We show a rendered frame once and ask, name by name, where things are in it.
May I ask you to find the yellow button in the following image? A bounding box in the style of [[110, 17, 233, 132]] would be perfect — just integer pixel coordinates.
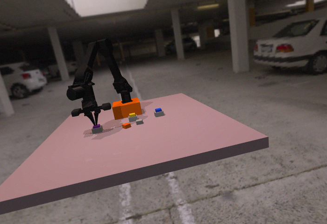
[[128, 113, 138, 122]]

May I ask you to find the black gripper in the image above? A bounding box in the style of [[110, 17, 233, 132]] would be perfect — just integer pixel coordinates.
[[71, 95, 111, 126]]

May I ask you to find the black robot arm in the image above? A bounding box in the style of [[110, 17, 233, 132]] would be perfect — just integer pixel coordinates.
[[66, 39, 133, 113]]

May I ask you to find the blue button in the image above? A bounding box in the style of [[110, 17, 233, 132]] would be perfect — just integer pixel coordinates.
[[154, 108, 164, 117]]

